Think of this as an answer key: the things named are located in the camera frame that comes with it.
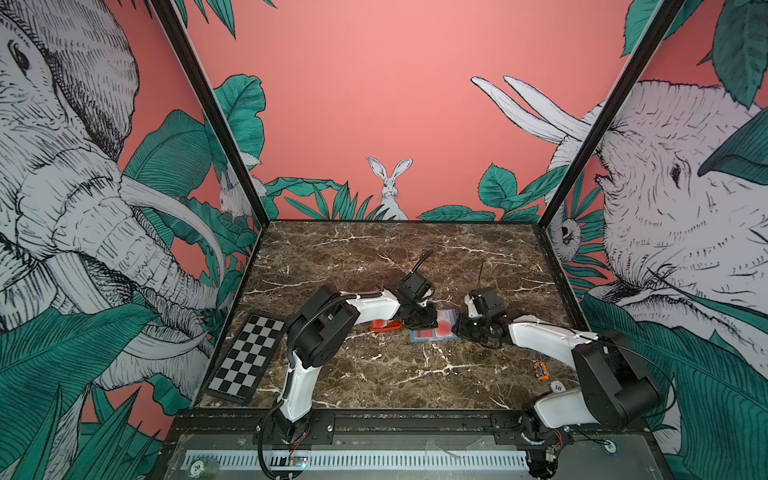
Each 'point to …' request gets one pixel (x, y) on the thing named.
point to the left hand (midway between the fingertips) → (443, 322)
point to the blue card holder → (428, 334)
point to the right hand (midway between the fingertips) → (450, 325)
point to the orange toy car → (542, 373)
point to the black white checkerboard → (247, 361)
